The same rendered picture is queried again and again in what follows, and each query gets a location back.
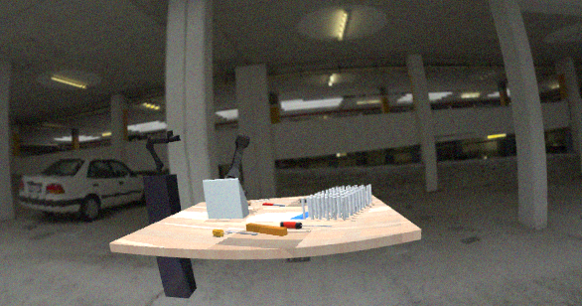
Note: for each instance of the orange rectangular bar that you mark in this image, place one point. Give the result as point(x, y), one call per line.
point(266, 229)

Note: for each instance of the blue flat strip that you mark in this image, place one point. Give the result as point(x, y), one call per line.
point(300, 217)

